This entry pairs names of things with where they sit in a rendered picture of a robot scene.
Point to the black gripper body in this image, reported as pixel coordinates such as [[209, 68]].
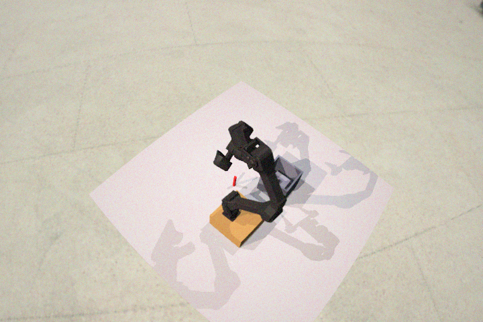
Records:
[[224, 162]]

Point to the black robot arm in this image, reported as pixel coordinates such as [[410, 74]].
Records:
[[261, 159]]

